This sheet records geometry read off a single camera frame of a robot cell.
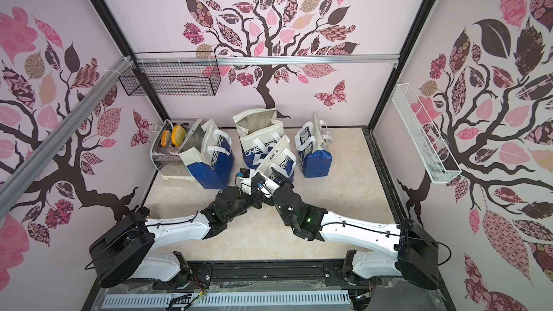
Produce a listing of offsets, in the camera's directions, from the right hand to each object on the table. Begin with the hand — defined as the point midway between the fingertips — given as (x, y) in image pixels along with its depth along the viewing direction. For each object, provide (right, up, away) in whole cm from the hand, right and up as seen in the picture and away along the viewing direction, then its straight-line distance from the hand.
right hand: (269, 174), depth 73 cm
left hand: (0, -7, +8) cm, 11 cm away
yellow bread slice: (-42, +15, +19) cm, 48 cm away
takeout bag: (-5, +16, +12) cm, 21 cm away
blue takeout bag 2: (+4, +5, +10) cm, 11 cm away
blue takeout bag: (-25, +6, +9) cm, 27 cm away
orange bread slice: (-46, +13, +17) cm, 50 cm away
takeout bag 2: (+17, +12, +14) cm, 25 cm away
